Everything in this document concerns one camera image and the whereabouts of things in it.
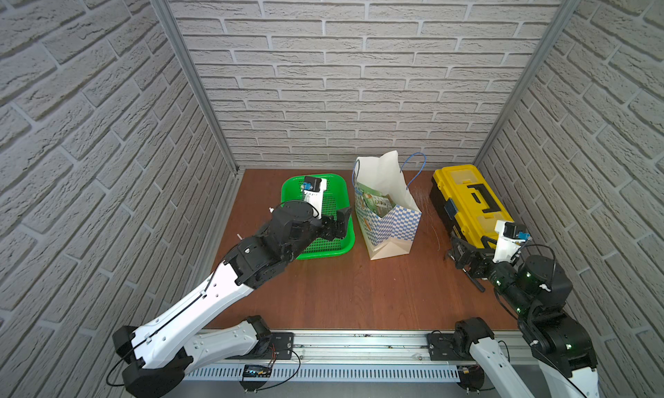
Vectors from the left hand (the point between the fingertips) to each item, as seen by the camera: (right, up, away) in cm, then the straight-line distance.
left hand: (332, 196), depth 65 cm
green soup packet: (+17, -3, +31) cm, 36 cm away
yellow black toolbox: (+46, -4, +21) cm, 51 cm away
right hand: (+35, -11, -2) cm, 37 cm away
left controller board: (-22, -52, +7) cm, 57 cm away
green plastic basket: (0, -1, +42) cm, 42 cm away
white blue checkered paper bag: (+16, -6, +9) cm, 19 cm away
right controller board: (+39, -51, +6) cm, 65 cm away
